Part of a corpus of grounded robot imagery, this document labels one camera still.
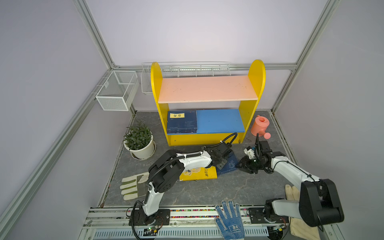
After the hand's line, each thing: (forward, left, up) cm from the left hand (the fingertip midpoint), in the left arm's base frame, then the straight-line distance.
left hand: (220, 161), depth 90 cm
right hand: (-6, -9, +2) cm, 11 cm away
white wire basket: (+48, +19, +33) cm, 62 cm away
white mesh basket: (+47, +65, +20) cm, 83 cm away
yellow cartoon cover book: (-8, +14, +3) cm, 16 cm away
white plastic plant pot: (+5, +45, +8) cm, 46 cm away
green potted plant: (+12, +48, +14) cm, 51 cm away
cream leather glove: (-36, -32, -2) cm, 49 cm away
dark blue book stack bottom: (-3, -6, +2) cm, 7 cm away
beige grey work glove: (-12, +50, 0) cm, 51 cm away
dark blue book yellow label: (+21, +23, +14) cm, 34 cm away
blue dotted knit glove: (-31, 0, -2) cm, 31 cm away
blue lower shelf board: (+23, -1, +11) cm, 25 cm away
